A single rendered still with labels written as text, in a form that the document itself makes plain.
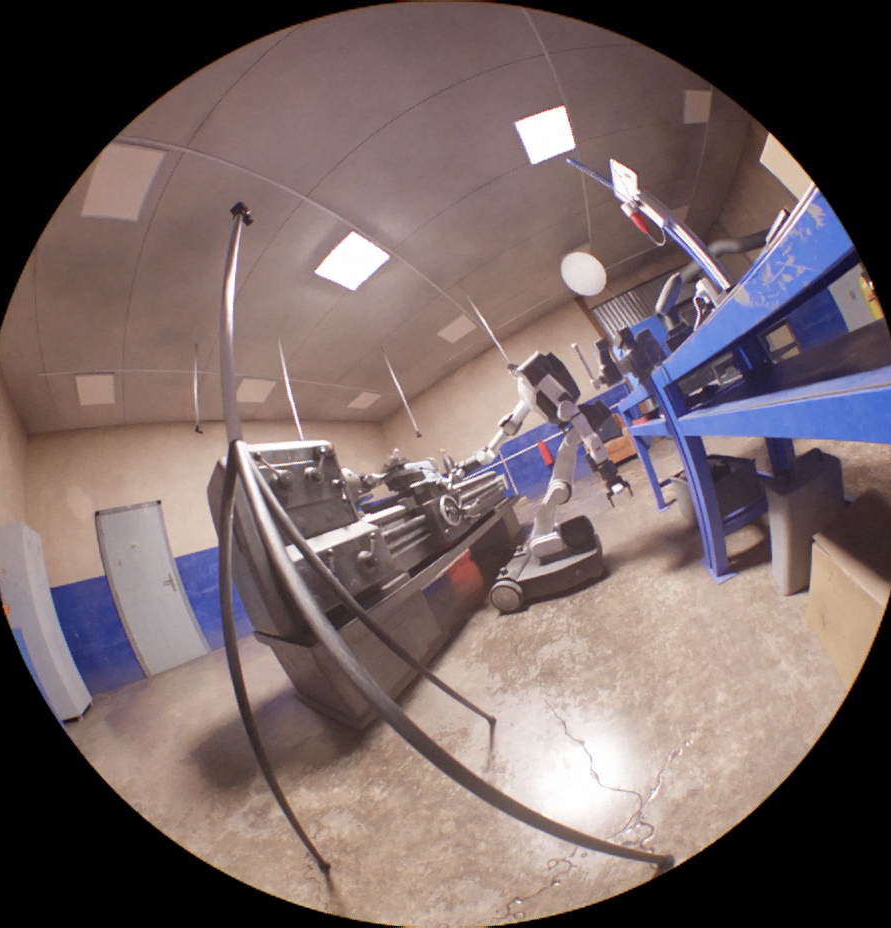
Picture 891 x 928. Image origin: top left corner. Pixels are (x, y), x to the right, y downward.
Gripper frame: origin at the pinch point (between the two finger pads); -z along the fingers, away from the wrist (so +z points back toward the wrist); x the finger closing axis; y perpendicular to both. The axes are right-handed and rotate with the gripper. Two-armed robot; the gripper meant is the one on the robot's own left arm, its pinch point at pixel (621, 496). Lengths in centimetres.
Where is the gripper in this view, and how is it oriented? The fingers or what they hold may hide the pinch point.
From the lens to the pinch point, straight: 139.3
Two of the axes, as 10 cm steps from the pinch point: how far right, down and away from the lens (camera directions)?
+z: -4.6, -8.6, 2.1
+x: -8.2, 5.0, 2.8
